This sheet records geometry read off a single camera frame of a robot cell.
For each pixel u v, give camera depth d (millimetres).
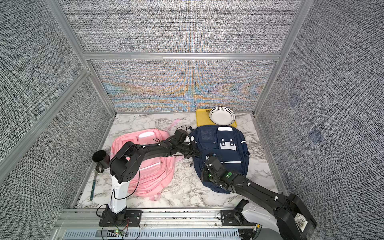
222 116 1147
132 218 742
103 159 924
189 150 831
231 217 732
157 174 818
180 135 763
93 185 840
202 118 1168
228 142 980
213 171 640
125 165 526
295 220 394
